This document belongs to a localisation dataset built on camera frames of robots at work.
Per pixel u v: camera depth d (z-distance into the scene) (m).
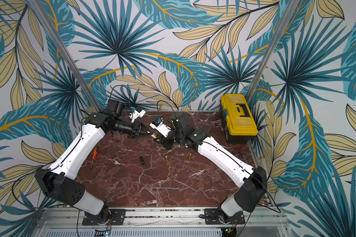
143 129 0.68
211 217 0.74
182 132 0.55
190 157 0.92
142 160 0.88
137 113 0.68
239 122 0.92
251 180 0.41
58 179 0.40
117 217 0.73
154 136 0.69
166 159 0.90
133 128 0.61
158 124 0.61
